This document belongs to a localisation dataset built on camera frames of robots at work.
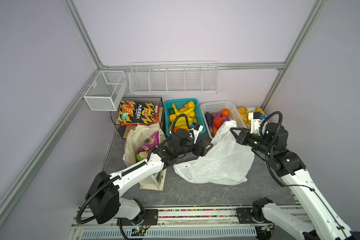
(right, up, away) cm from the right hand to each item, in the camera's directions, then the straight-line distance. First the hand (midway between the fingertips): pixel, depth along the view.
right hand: (230, 130), depth 67 cm
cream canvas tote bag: (-49, -4, +16) cm, 52 cm away
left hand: (-9, -8, +6) cm, 14 cm away
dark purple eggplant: (-3, +7, +44) cm, 45 cm away
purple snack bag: (-38, -7, +18) cm, 43 cm away
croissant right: (+39, +15, +53) cm, 67 cm away
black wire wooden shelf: (-63, -2, +35) cm, 72 cm away
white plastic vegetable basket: (+4, +17, +49) cm, 52 cm away
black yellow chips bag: (-54, +10, +24) cm, 60 cm away
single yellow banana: (-21, +12, +44) cm, 50 cm away
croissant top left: (+24, +14, +49) cm, 56 cm away
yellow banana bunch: (-23, +4, +37) cm, 44 cm away
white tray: (+31, +15, +53) cm, 63 cm away
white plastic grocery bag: (+4, -19, +16) cm, 25 cm away
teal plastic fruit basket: (-25, +18, +50) cm, 59 cm away
